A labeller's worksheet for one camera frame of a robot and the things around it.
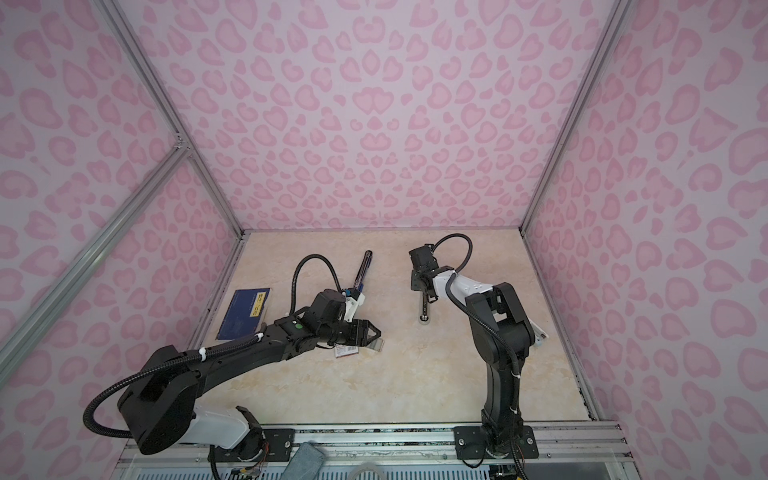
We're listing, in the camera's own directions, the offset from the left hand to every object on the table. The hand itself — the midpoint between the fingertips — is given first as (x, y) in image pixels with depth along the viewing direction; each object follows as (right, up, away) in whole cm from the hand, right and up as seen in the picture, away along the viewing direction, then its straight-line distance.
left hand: (377, 330), depth 81 cm
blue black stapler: (-7, +13, +23) cm, 27 cm away
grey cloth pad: (-16, -28, -12) cm, 34 cm away
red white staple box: (-10, -8, +7) cm, 15 cm away
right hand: (+15, +13, +19) cm, 28 cm away
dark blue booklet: (-44, +1, +17) cm, 47 cm away
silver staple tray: (-1, -6, +9) cm, 11 cm away
